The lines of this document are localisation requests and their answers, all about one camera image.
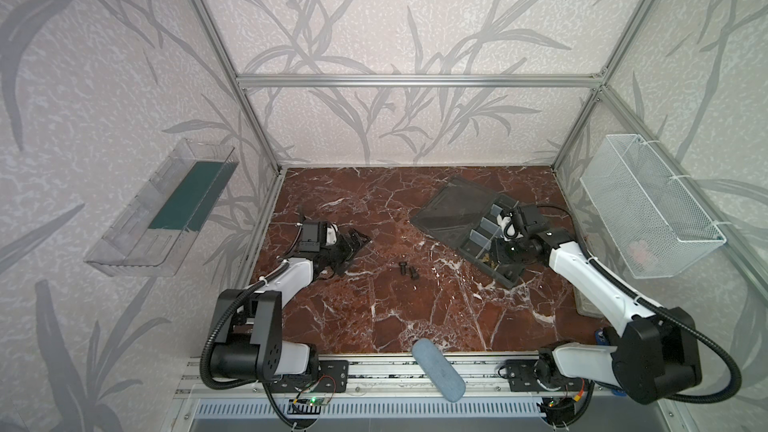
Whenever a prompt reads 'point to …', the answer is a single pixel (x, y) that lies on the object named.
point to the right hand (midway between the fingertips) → (496, 243)
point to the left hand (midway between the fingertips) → (366, 238)
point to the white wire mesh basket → (656, 226)
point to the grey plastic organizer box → (466, 217)
